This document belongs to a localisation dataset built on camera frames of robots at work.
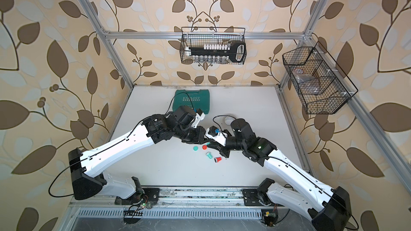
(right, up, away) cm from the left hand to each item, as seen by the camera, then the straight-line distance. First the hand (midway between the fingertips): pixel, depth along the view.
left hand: (207, 137), depth 67 cm
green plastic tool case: (-10, +17, +39) cm, 43 cm away
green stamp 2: (0, -14, +19) cm, 24 cm away
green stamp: (0, -2, -1) cm, 3 cm away
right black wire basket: (+53, +22, +6) cm, 58 cm away
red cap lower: (-2, -11, +23) cm, 26 cm away
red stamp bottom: (+5, -16, +17) cm, 24 cm away
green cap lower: (-8, -12, +23) cm, 27 cm away
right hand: (+1, -3, +4) cm, 5 cm away
